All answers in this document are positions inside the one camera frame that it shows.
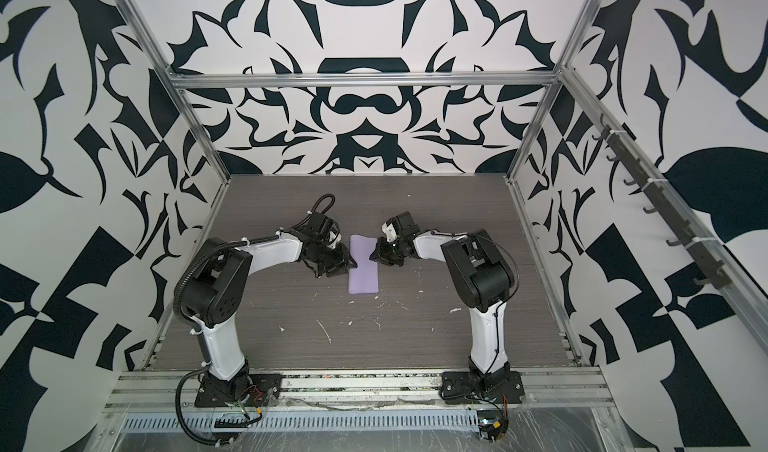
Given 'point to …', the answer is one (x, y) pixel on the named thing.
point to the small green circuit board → (492, 429)
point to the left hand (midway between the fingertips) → (357, 263)
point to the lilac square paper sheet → (363, 278)
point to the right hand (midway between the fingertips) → (371, 255)
